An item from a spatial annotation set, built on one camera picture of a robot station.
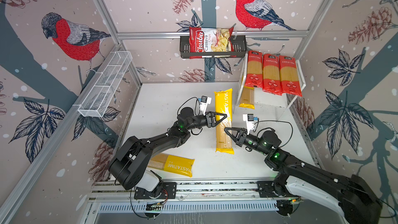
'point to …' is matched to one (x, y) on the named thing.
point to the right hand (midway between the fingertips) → (223, 133)
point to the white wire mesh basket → (94, 102)
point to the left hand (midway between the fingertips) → (224, 117)
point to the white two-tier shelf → (261, 98)
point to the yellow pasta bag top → (247, 99)
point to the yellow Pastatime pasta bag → (171, 163)
